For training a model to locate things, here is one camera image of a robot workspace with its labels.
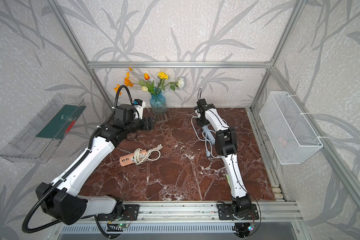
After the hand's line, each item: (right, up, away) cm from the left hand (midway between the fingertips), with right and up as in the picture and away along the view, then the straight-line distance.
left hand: (153, 119), depth 76 cm
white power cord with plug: (-10, -22, +12) cm, 27 cm away
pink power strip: (-16, -23, +10) cm, 30 cm away
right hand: (+28, -2, +32) cm, 43 cm away
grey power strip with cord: (+32, -10, +23) cm, 40 cm away
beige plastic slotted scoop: (-3, +1, +38) cm, 38 cm away
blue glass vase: (-5, +12, +35) cm, 38 cm away
